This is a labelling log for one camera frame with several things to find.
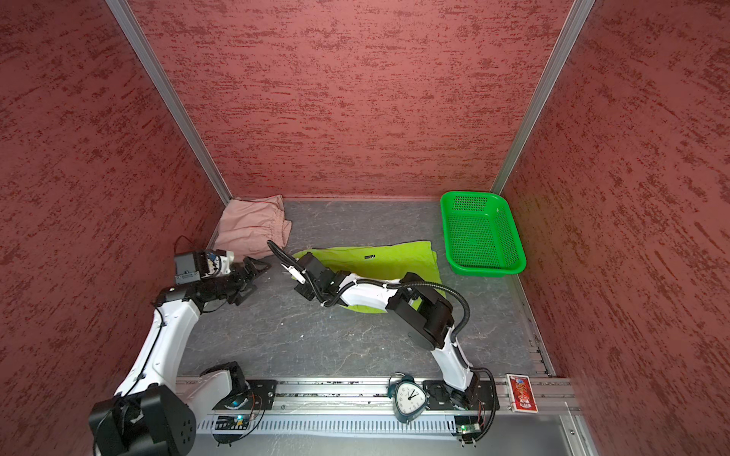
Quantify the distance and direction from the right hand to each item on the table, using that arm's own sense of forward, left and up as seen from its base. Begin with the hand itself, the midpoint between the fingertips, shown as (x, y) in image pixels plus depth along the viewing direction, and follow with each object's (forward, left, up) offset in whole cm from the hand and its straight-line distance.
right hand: (302, 281), depth 89 cm
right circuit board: (-39, -46, -8) cm, 61 cm away
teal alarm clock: (-33, -32, -3) cm, 46 cm away
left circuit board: (-36, +14, -7) cm, 40 cm away
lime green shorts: (+11, -28, -7) cm, 31 cm away
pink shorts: (+28, +26, -3) cm, 38 cm away
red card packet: (-33, -62, -6) cm, 70 cm away
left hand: (-4, +8, +9) cm, 13 cm away
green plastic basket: (+21, -67, -7) cm, 70 cm away
